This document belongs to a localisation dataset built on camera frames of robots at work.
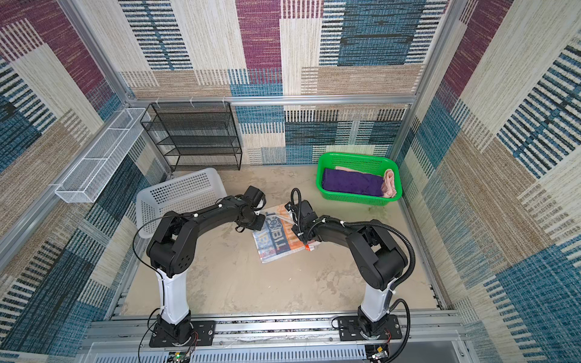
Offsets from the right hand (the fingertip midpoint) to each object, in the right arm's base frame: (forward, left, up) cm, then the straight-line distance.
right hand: (304, 226), depth 96 cm
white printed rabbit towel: (-5, +11, -1) cm, 12 cm away
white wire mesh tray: (-1, +68, +32) cm, 75 cm away
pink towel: (+16, -38, +6) cm, 42 cm away
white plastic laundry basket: (+19, +55, +1) cm, 58 cm away
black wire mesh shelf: (+41, +50, +17) cm, 67 cm away
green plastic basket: (+33, -31, +3) cm, 45 cm away
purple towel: (+21, -24, +2) cm, 32 cm away
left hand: (+3, +19, 0) cm, 19 cm away
